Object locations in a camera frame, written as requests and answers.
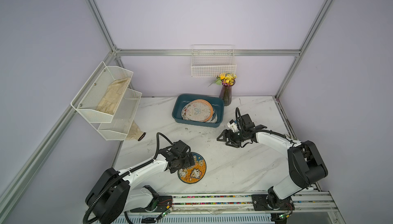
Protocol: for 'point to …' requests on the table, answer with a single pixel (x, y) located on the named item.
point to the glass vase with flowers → (226, 80)
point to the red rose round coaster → (185, 113)
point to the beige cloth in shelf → (112, 95)
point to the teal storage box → (180, 100)
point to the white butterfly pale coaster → (198, 111)
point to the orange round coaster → (209, 105)
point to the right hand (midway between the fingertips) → (219, 142)
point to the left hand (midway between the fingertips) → (187, 166)
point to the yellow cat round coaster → (193, 173)
